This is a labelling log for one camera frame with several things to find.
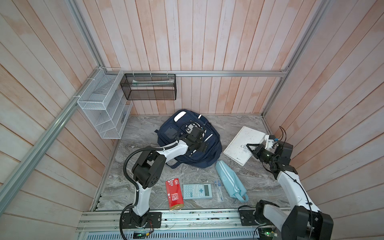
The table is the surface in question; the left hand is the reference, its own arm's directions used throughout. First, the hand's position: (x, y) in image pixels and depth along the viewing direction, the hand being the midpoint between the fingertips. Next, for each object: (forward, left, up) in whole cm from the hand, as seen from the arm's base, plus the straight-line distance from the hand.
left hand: (201, 146), depth 94 cm
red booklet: (-28, +16, -6) cm, 33 cm away
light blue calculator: (-27, +4, -5) cm, 27 cm away
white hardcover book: (-7, -20, +7) cm, 22 cm away
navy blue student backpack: (+13, +22, 0) cm, 25 cm away
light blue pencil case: (-22, -16, -2) cm, 28 cm away
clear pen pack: (-26, -9, -5) cm, 28 cm away
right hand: (-6, -25, +11) cm, 28 cm away
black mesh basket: (+37, +36, +19) cm, 56 cm away
